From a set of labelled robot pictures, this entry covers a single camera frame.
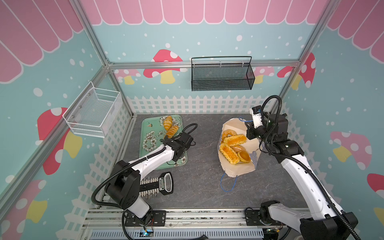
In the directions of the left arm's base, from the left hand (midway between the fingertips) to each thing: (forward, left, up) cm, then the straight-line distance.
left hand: (167, 150), depth 86 cm
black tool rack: (-18, +9, -11) cm, 23 cm away
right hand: (+5, -42, +20) cm, 47 cm away
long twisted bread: (+18, 0, -5) cm, 19 cm away
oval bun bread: (+6, -43, -6) cm, 44 cm away
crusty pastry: (+9, -41, -1) cm, 42 cm away
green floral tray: (+22, +15, -11) cm, 29 cm away
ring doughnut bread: (+17, -38, -3) cm, 41 cm away
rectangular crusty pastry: (0, -36, -2) cm, 37 cm away
